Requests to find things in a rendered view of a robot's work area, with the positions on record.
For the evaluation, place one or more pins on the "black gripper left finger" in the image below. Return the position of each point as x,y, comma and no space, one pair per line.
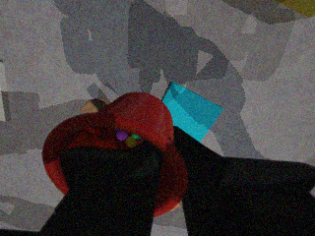
136,168

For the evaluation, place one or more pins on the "pale grey flat square tile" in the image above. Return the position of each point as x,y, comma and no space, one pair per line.
5,114

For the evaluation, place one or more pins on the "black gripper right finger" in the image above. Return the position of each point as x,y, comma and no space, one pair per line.
210,176

